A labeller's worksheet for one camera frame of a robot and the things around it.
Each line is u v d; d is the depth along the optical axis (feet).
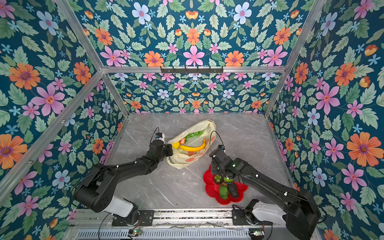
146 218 2.41
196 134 3.41
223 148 2.47
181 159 2.90
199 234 2.51
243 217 2.43
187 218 2.46
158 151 2.30
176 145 3.12
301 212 1.27
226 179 2.78
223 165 1.95
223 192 2.56
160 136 2.69
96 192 1.45
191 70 3.06
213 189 2.70
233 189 2.57
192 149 3.20
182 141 3.23
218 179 2.69
